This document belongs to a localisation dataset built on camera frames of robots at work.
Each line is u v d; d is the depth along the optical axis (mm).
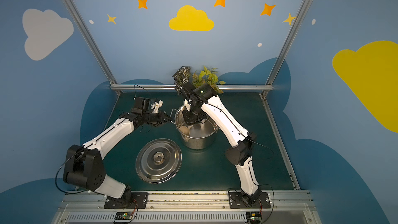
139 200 751
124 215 717
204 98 518
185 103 718
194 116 658
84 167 436
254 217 719
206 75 988
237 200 743
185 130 955
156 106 735
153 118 746
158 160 869
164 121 760
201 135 1107
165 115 818
